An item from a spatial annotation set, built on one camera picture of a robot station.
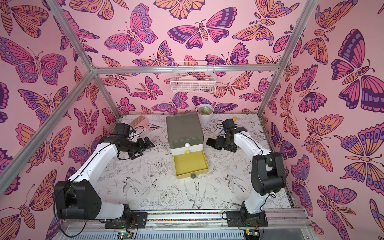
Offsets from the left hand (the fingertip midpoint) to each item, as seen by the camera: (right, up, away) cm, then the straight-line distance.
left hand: (150, 147), depth 85 cm
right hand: (+40, -1, +7) cm, 41 cm away
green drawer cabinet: (+20, +6, -3) cm, 21 cm away
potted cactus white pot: (+32, +23, +25) cm, 47 cm away
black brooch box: (+36, +1, +18) cm, 41 cm away
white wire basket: (+24, +43, +10) cm, 51 cm away
